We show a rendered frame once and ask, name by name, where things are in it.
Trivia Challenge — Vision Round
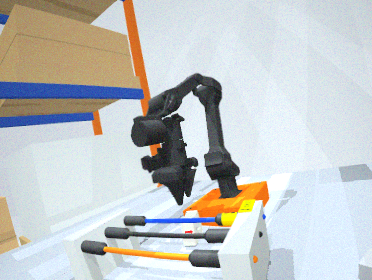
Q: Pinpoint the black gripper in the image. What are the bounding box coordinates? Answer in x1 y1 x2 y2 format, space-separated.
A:
151 139 199 206

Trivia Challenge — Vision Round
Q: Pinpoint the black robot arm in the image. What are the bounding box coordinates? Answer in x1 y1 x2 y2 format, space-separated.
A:
131 73 243 200

